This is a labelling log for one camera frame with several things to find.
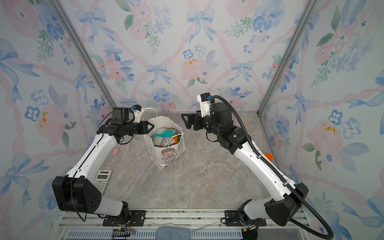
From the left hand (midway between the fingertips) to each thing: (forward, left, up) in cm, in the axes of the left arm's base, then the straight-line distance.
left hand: (151, 125), depth 82 cm
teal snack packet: (-6, -5, -3) cm, 9 cm away
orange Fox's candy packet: (-7, -13, -5) cm, 15 cm away
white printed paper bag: (-15, -7, -8) cm, 18 cm away
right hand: (-5, -22, +15) cm, 27 cm away
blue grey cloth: (-47, -14, -21) cm, 53 cm away
